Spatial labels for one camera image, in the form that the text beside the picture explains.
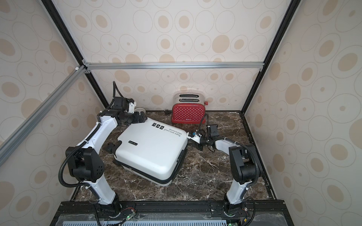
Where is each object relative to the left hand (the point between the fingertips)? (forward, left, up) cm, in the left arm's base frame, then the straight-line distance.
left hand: (145, 116), depth 87 cm
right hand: (-8, -32, -14) cm, 36 cm away
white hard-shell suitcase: (-19, -7, -9) cm, 22 cm away
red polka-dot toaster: (+13, -28, -5) cm, 31 cm away
